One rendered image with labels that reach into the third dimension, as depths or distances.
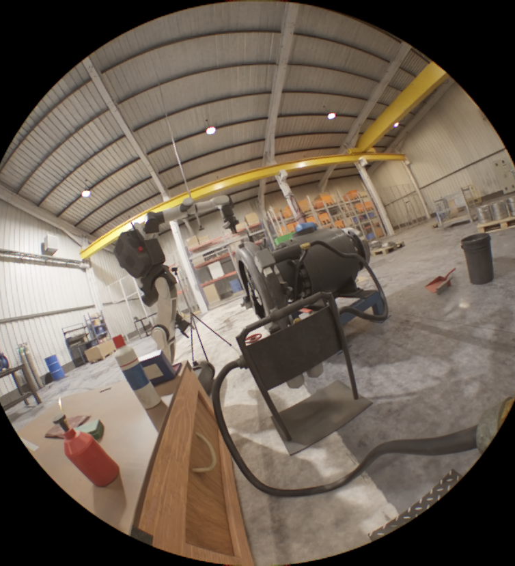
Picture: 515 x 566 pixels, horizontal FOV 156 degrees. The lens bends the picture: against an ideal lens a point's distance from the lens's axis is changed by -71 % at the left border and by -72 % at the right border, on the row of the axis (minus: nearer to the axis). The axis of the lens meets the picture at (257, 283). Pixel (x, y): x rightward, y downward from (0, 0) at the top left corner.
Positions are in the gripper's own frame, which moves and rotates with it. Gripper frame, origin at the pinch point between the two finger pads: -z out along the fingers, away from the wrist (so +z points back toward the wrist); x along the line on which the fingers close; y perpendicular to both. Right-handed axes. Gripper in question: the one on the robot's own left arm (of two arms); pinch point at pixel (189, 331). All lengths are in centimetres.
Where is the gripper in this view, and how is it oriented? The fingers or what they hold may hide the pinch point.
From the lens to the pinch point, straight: 155.7
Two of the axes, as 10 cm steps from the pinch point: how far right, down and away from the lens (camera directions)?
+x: 1.9, -4.5, 8.7
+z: -6.6, -7.2, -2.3
